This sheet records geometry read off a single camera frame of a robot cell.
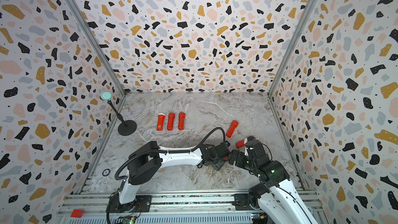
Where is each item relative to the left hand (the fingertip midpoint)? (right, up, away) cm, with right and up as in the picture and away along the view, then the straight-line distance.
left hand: (224, 160), depth 85 cm
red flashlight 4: (+11, +7, +7) cm, 15 cm away
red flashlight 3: (+6, +15, +14) cm, 21 cm away
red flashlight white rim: (-41, +20, +18) cm, 49 cm away
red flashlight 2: (-27, +22, +19) cm, 39 cm away
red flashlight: (-34, +18, +15) cm, 41 cm away
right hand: (+5, +5, -10) cm, 12 cm away
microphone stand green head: (-61, +17, +15) cm, 64 cm away
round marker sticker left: (-64, -6, -2) cm, 64 cm away
